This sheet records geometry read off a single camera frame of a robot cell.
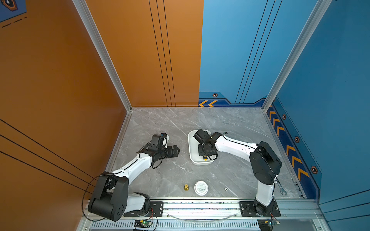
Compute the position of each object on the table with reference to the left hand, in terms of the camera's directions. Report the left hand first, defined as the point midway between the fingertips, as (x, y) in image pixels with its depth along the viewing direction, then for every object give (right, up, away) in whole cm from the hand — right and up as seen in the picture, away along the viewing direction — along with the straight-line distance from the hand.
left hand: (174, 150), depth 89 cm
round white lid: (+16, -17, -15) cm, 27 cm away
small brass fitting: (+8, -18, -11) cm, 23 cm away
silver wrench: (+61, -21, -10) cm, 66 cm away
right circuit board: (+48, -33, -19) cm, 61 cm away
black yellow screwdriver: (+19, -4, -3) cm, 20 cm away
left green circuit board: (-13, -33, -19) cm, 40 cm away
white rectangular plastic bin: (+13, 0, +4) cm, 13 cm away
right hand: (+17, -2, +2) cm, 17 cm away
